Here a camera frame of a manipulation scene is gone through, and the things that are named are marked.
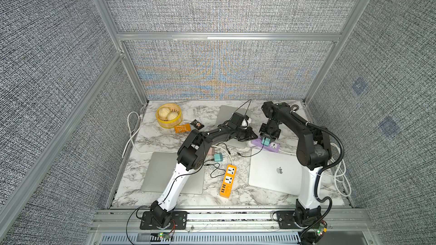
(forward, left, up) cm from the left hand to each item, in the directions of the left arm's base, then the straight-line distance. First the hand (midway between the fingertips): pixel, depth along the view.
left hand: (261, 137), depth 96 cm
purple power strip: (-5, -7, -2) cm, 9 cm away
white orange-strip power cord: (-4, +19, -5) cm, 20 cm away
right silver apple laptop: (-18, -4, -3) cm, 19 cm away
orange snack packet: (+11, +46, -4) cm, 47 cm away
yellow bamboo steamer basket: (+15, +57, -3) cm, 59 cm away
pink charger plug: (-7, +28, -2) cm, 29 cm away
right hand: (0, -1, +2) cm, 3 cm away
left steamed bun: (+20, +57, +1) cm, 61 cm away
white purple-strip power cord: (-22, -35, -1) cm, 41 cm away
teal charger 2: (-11, +25, -2) cm, 27 cm away
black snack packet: (+13, +37, -4) cm, 39 cm away
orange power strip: (-21, +20, -2) cm, 29 cm away
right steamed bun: (+16, +52, +2) cm, 54 cm away
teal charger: (-5, -1, +4) cm, 6 cm away
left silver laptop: (-16, +55, -5) cm, 58 cm away
